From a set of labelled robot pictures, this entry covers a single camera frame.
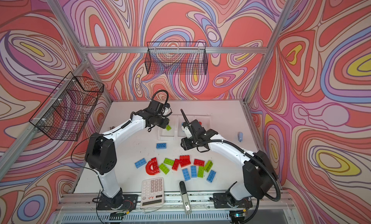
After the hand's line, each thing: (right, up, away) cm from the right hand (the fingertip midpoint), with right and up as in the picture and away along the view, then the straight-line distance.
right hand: (187, 147), depth 84 cm
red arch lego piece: (-19, -12, 0) cm, 23 cm away
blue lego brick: (-18, -1, +9) cm, 20 cm away
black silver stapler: (-1, -24, -12) cm, 27 cm away
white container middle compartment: (-4, +17, -10) cm, 20 cm away
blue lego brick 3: (-1, -16, -2) cm, 16 cm away
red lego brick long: (+7, -10, +2) cm, 13 cm away
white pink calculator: (-19, -22, -9) cm, 31 cm away
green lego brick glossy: (-14, -13, 0) cm, 19 cm away
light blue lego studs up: (-29, -10, +2) cm, 31 cm away
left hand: (-12, +15, +8) cm, 21 cm away
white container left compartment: (-16, +5, +16) cm, 24 cm away
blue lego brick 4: (+13, -17, -2) cm, 21 cm away
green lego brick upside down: (-11, -10, +3) cm, 15 cm away
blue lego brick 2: (+4, -14, -1) cm, 15 cm away
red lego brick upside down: (-7, -11, +2) cm, 13 cm away
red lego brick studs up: (-2, -9, +2) cm, 9 cm away
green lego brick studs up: (+8, -14, 0) cm, 16 cm away
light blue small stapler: (+36, +4, +13) cm, 38 cm away
